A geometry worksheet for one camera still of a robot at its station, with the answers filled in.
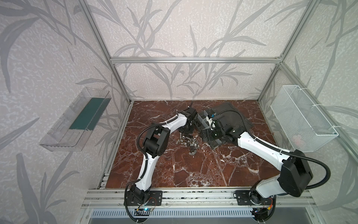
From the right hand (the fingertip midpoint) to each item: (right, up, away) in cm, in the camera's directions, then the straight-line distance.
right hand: (206, 128), depth 85 cm
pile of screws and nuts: (-8, -11, +8) cm, 16 cm away
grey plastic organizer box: (+26, +7, +29) cm, 40 cm away
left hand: (-10, -2, +15) cm, 18 cm away
